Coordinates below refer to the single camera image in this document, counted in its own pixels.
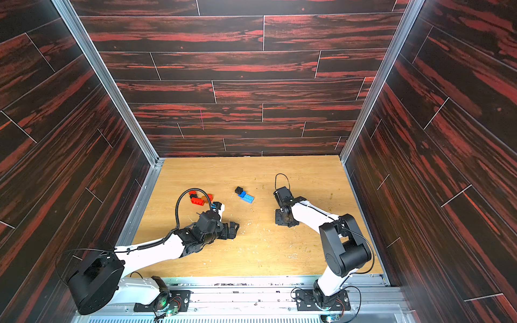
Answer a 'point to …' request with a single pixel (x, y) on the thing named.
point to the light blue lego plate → (246, 197)
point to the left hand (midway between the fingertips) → (233, 226)
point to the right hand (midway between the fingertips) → (288, 218)
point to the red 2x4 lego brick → (197, 201)
